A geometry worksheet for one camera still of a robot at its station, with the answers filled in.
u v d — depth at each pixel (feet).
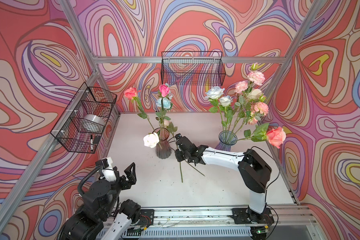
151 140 1.78
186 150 2.23
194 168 2.97
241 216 2.40
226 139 2.71
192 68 3.15
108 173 1.67
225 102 2.39
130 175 1.77
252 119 2.30
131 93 2.37
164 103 2.42
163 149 2.89
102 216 1.46
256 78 2.10
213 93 2.21
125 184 1.74
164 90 2.22
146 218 2.38
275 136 1.72
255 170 1.65
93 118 2.41
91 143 2.36
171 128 3.55
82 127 2.36
